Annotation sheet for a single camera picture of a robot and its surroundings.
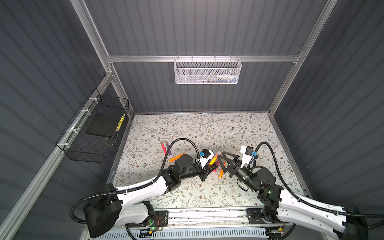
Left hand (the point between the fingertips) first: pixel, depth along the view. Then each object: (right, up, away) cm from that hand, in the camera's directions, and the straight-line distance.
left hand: (217, 164), depth 72 cm
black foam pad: (-56, +20, +3) cm, 60 cm away
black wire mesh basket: (-63, +10, -5) cm, 64 cm away
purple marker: (-28, +2, +28) cm, 39 cm away
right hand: (+1, +5, -7) cm, 8 cm away
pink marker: (-32, +4, +28) cm, 43 cm away
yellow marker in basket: (-51, +21, +6) cm, 55 cm away
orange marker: (-3, +3, -5) cm, 6 cm away
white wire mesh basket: (-1, +60, +39) cm, 72 cm away
